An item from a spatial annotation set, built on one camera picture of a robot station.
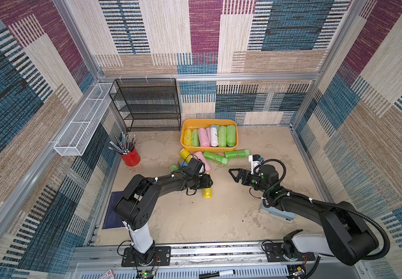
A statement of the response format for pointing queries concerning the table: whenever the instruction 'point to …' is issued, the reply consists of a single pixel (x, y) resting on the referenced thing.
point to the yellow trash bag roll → (187, 137)
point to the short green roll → (215, 158)
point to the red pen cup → (132, 158)
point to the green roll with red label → (237, 154)
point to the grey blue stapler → (279, 213)
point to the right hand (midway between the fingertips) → (236, 173)
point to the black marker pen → (226, 272)
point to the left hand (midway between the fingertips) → (210, 183)
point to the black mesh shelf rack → (149, 103)
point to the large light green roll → (195, 138)
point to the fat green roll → (230, 135)
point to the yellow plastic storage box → (194, 124)
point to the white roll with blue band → (214, 135)
